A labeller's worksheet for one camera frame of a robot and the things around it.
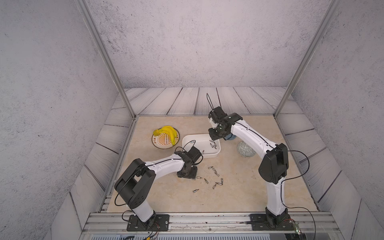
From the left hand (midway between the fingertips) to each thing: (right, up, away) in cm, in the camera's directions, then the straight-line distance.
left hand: (193, 177), depth 87 cm
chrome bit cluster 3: (+16, -2, -1) cm, 17 cm away
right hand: (+12, +24, +1) cm, 27 cm away
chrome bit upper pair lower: (+13, +1, +2) cm, 14 cm away
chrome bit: (+6, +13, +11) cm, 18 cm away
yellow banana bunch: (-19, +27, +17) cm, 37 cm away
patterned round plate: (-21, +19, +17) cm, 33 cm away
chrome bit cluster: (+12, -5, -2) cm, 13 cm away
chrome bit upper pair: (+10, +4, +6) cm, 13 cm away
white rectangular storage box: (+7, +18, +17) cm, 26 cm away
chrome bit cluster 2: (+15, -3, -2) cm, 15 cm away
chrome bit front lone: (+1, -6, -5) cm, 8 cm away
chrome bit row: (+3, 0, +1) cm, 3 cm away
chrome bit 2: (+8, -2, 0) cm, 8 cm away
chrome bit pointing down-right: (+13, +19, +16) cm, 28 cm away
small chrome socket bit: (+14, +16, +14) cm, 26 cm away
